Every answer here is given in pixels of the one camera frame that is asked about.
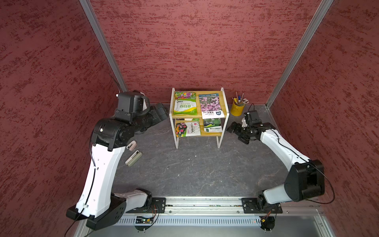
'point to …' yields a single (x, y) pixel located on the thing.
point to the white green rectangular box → (133, 158)
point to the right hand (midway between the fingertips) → (231, 135)
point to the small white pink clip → (132, 145)
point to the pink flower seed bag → (210, 106)
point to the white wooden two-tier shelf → (201, 113)
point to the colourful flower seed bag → (187, 129)
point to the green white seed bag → (185, 103)
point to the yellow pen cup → (237, 110)
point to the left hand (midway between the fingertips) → (161, 117)
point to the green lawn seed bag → (212, 125)
